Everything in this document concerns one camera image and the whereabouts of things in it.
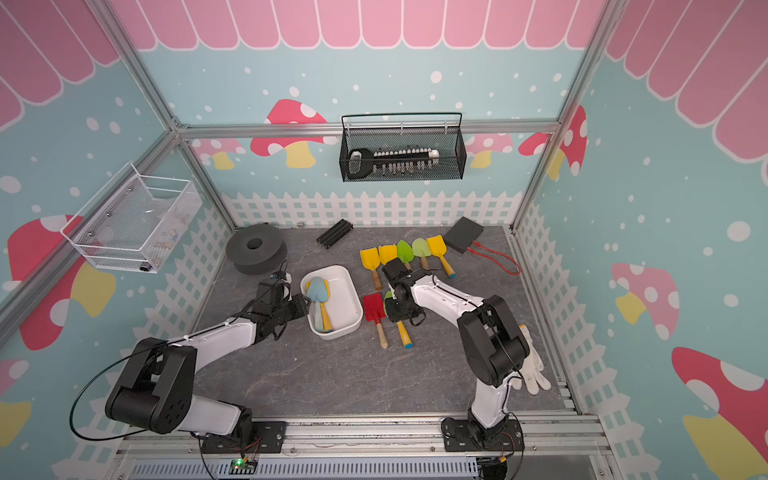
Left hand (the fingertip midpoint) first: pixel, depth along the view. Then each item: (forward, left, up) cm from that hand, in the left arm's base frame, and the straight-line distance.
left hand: (307, 305), depth 94 cm
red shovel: (+2, -21, -4) cm, 21 cm away
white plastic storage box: (+2, -11, -3) cm, 12 cm away
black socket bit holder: (+32, -17, +31) cm, 47 cm away
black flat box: (+36, -55, -4) cm, 66 cm away
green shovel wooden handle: (+26, -31, -4) cm, 41 cm away
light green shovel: (+28, -37, -3) cm, 46 cm away
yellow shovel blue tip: (+26, -24, -4) cm, 36 cm away
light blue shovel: (+6, -1, -3) cm, 7 cm away
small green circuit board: (-41, +9, -7) cm, 43 cm away
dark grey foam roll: (+22, +22, +2) cm, 31 cm away
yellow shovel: (+28, -44, -4) cm, 52 cm away
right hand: (-2, -29, 0) cm, 29 cm away
